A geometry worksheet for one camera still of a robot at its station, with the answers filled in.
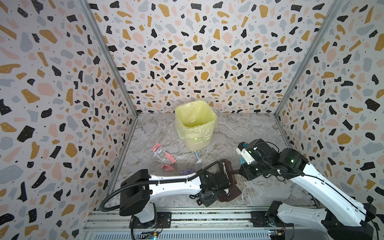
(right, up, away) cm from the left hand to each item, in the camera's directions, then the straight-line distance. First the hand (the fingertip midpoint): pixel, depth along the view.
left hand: (209, 197), depth 74 cm
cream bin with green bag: (-8, +39, +29) cm, 49 cm away
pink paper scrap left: (-24, +10, +17) cm, 31 cm away
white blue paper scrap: (-5, +14, +21) cm, 25 cm away
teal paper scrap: (+12, +22, -15) cm, 29 cm away
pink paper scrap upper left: (-24, +16, +21) cm, 35 cm away
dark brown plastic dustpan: (+13, -1, +9) cm, 16 cm away
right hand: (+12, +16, -8) cm, 22 cm away
